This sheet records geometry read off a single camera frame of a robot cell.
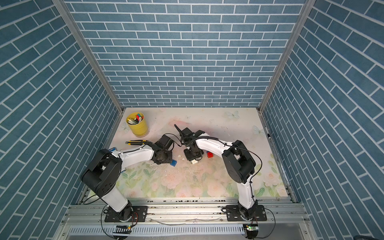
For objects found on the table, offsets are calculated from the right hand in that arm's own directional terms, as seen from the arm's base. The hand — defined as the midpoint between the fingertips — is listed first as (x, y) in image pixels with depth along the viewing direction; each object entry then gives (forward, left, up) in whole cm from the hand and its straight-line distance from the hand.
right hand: (192, 158), depth 91 cm
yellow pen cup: (+15, +37, +5) cm, 40 cm away
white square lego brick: (-4, -2, +4) cm, 6 cm away
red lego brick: (+3, -11, +1) cm, 11 cm away
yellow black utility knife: (+10, +40, -3) cm, 42 cm away
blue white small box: (+3, +52, -1) cm, 52 cm away
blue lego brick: (-4, +11, -1) cm, 11 cm away
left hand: (-1, +12, -3) cm, 12 cm away
